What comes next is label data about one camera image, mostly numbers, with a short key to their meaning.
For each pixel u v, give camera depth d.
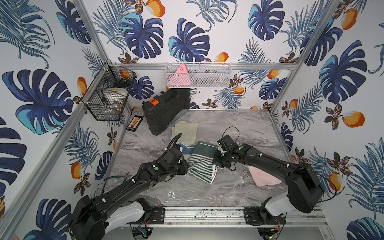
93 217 0.39
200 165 0.83
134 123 1.10
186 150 0.93
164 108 0.91
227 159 0.71
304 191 0.43
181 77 0.90
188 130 1.06
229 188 0.83
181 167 0.70
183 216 0.76
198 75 0.92
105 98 0.84
